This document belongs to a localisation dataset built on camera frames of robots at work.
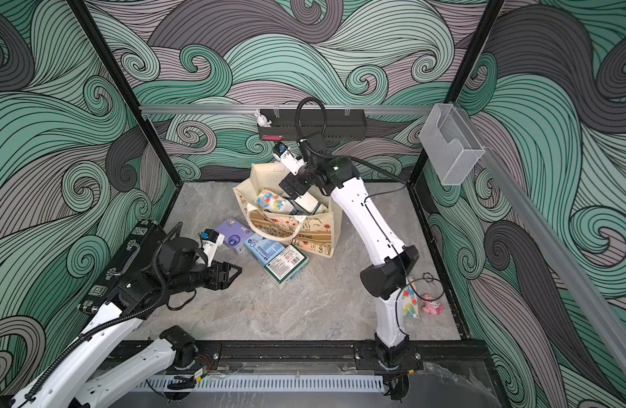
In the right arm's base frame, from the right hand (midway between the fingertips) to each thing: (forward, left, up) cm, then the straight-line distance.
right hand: (291, 174), depth 76 cm
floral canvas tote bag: (-10, -7, -18) cm, 22 cm away
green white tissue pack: (-17, +3, -28) cm, 33 cm away
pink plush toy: (-30, -44, -31) cm, 62 cm away
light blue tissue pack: (-10, +11, -27) cm, 31 cm away
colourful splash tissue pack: (0, +9, -12) cm, 15 cm away
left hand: (-24, +16, -12) cm, 31 cm away
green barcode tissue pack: (-2, -5, -12) cm, 13 cm away
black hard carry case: (-19, +45, -12) cm, 50 cm away
